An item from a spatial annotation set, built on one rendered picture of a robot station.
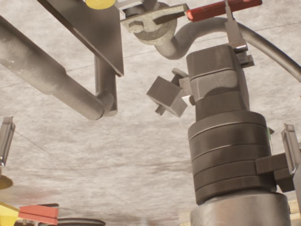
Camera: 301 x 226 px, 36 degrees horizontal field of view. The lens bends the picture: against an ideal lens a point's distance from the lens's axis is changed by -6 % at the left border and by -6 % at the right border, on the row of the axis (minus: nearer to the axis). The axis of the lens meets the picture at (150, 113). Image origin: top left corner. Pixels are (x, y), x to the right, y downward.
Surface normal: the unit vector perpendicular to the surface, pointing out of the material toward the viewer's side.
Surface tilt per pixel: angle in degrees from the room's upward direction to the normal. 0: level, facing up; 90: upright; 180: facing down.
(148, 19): 0
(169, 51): 16
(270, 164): 90
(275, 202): 90
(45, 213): 90
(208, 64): 90
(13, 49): 51
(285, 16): 0
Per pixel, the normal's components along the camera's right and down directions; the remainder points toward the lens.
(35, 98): 0.10, 0.91
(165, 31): -0.28, -0.22
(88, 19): 0.93, -0.22
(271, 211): 0.37, -0.40
